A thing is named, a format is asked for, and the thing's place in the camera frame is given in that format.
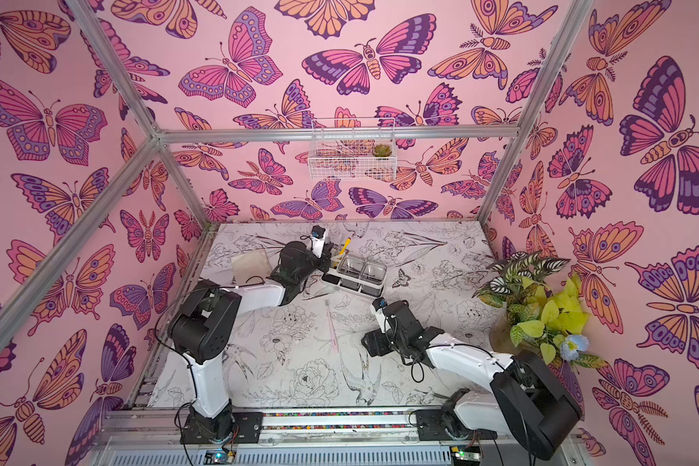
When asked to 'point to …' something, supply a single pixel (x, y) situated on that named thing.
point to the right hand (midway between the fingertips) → (373, 334)
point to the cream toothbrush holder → (364, 277)
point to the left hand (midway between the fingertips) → (335, 241)
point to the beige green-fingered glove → (250, 264)
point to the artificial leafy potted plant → (534, 319)
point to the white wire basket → (343, 149)
